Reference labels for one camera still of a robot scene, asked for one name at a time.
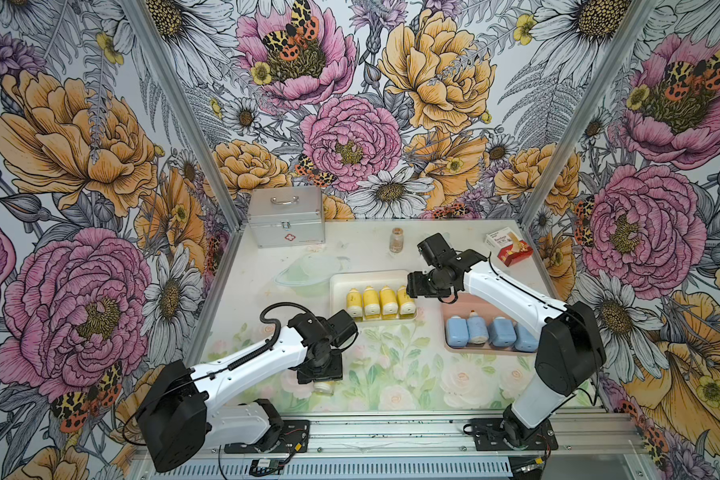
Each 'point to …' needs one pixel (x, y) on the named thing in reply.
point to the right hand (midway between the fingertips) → (418, 297)
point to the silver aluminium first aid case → (287, 216)
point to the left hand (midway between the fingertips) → (320, 384)
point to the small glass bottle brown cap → (397, 243)
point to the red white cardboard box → (511, 249)
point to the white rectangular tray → (343, 282)
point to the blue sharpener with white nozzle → (477, 330)
